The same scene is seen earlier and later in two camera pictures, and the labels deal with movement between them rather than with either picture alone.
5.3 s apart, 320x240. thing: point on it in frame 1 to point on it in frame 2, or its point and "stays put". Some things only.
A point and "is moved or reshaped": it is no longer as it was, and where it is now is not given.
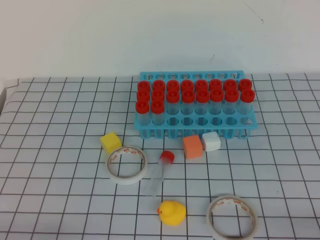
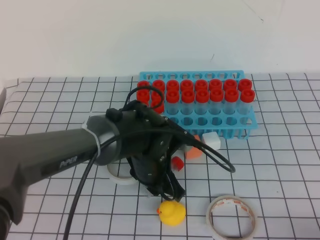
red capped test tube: [166, 158] is moved or reshaped
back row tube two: [158, 85] stays put
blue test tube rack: [177, 104] stays put
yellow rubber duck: [171, 213] stays put
